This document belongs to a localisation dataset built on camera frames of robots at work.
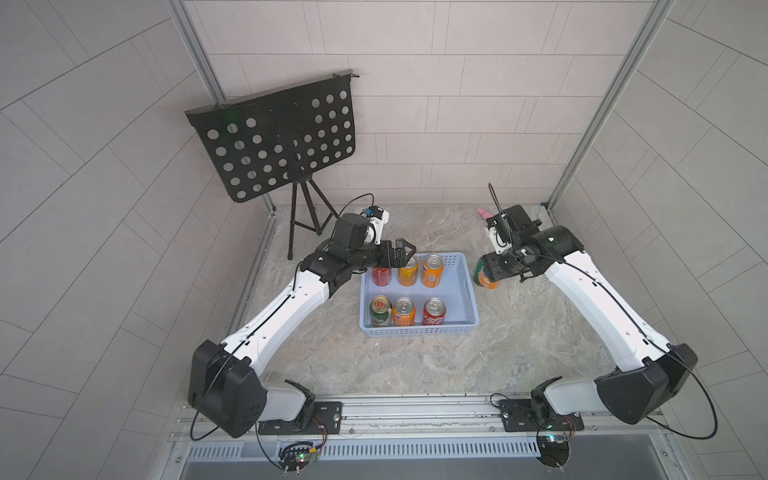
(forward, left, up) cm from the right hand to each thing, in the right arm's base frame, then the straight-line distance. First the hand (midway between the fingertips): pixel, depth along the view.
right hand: (494, 264), depth 76 cm
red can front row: (-7, +16, -10) cm, 20 cm away
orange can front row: (-7, +24, -10) cm, 27 cm away
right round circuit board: (-38, -8, -22) cm, 44 cm away
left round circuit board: (-36, +50, -17) cm, 64 cm away
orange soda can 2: (+6, +15, -11) cm, 20 cm away
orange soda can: (+7, +22, -14) cm, 27 cm away
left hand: (+4, +22, +4) cm, 23 cm away
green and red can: (-6, +30, -9) cm, 32 cm away
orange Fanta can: (-7, +4, +3) cm, 9 cm away
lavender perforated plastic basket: (-3, +7, -20) cm, 21 cm away
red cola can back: (+8, +30, -14) cm, 34 cm away
